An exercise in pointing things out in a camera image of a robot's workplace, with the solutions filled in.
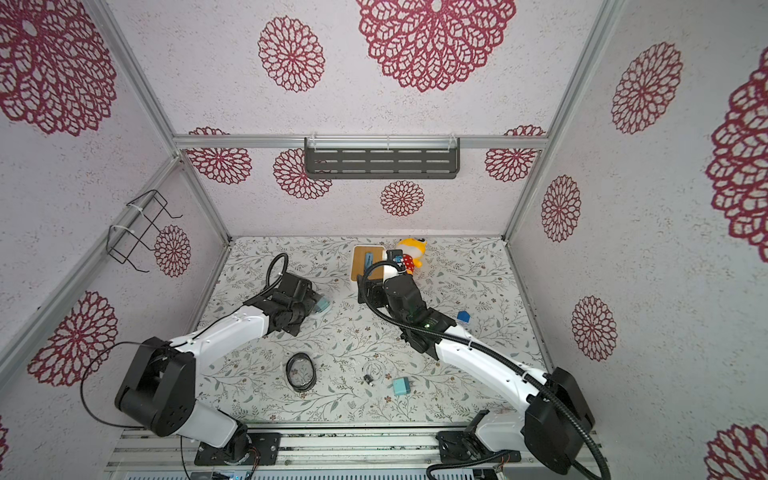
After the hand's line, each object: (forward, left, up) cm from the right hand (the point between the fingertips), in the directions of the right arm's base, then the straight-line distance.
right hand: (373, 272), depth 76 cm
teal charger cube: (+4, +18, -21) cm, 28 cm away
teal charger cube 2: (-20, -8, -25) cm, 33 cm away
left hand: (+1, +20, -18) cm, 27 cm away
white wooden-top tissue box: (+25, +7, -22) cm, 33 cm away
